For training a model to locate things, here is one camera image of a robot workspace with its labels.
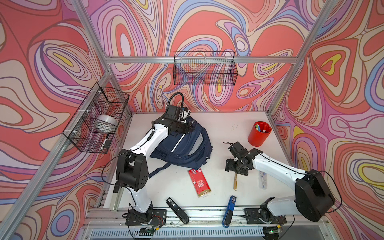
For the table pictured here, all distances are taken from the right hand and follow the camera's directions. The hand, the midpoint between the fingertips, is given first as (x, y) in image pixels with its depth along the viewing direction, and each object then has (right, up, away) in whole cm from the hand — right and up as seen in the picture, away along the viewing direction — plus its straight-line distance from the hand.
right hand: (233, 173), depth 85 cm
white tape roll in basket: (-66, +28, -15) cm, 73 cm away
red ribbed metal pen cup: (+17, +23, +4) cm, 29 cm away
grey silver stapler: (-63, -11, -9) cm, 65 cm away
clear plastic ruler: (+17, -4, 0) cm, 18 cm away
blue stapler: (-6, -17, -13) cm, 23 cm away
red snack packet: (-20, -5, -1) cm, 20 cm away
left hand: (-23, +27, +1) cm, 35 cm away
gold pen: (+1, -5, -1) cm, 5 cm away
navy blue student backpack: (-25, +14, -3) cm, 28 cm away
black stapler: (-29, -16, -15) cm, 36 cm away
